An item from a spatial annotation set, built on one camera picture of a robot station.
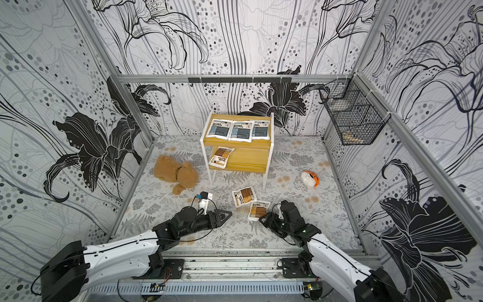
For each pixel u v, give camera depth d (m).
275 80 0.90
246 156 0.91
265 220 0.76
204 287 0.76
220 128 0.77
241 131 0.75
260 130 0.76
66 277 0.41
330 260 0.49
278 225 0.74
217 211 0.66
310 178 0.93
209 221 0.67
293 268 0.71
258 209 0.88
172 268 0.73
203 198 0.70
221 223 0.68
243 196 0.91
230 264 0.75
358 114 0.88
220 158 0.86
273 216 0.75
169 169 0.93
